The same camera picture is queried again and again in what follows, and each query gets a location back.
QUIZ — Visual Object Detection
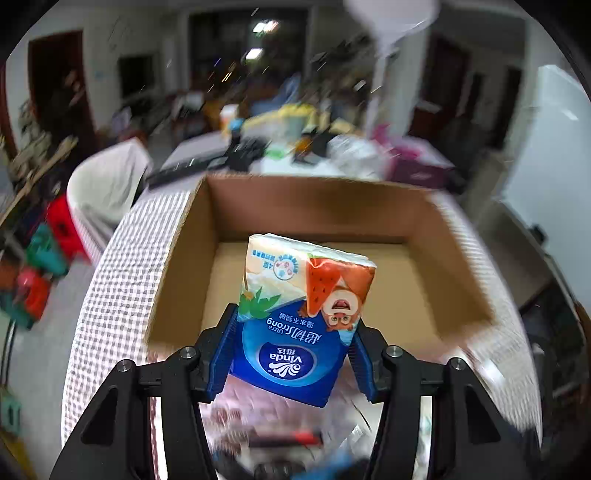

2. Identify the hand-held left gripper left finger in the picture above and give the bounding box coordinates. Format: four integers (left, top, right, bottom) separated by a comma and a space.
48, 304, 241, 480

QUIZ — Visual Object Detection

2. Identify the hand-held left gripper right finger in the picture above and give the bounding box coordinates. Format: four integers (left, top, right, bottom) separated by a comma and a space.
346, 318, 543, 480

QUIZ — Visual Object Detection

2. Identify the tissue pack with cartoon print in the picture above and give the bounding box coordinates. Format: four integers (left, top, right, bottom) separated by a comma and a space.
229, 233, 376, 408

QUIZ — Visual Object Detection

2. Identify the brown cardboard box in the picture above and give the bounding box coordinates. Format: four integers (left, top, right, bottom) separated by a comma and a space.
144, 173, 497, 354

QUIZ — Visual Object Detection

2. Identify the long black case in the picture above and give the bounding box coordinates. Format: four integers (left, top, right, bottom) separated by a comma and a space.
148, 159, 232, 186

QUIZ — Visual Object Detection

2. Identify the magenta box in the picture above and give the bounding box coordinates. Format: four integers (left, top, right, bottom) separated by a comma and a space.
385, 138, 455, 188

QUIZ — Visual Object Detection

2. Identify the red bag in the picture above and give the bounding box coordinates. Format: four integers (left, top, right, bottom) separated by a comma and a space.
16, 268, 49, 319

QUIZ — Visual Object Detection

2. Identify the chair under white cloth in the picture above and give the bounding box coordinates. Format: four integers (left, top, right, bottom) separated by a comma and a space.
67, 138, 153, 241

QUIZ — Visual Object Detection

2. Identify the red plastic stool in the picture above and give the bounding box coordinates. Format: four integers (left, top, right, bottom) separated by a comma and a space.
46, 196, 86, 259

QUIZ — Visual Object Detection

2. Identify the green plastic stool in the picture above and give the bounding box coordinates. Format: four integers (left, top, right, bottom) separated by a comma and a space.
0, 392, 21, 435

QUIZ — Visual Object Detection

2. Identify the white whiteboard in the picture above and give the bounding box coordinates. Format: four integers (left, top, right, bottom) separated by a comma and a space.
503, 65, 591, 324

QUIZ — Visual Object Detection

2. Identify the black wall television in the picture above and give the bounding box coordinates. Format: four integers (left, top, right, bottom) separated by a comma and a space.
117, 55, 155, 100

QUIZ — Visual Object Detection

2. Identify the white round ring lamp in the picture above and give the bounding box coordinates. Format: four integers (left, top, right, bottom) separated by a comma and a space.
344, 0, 437, 130

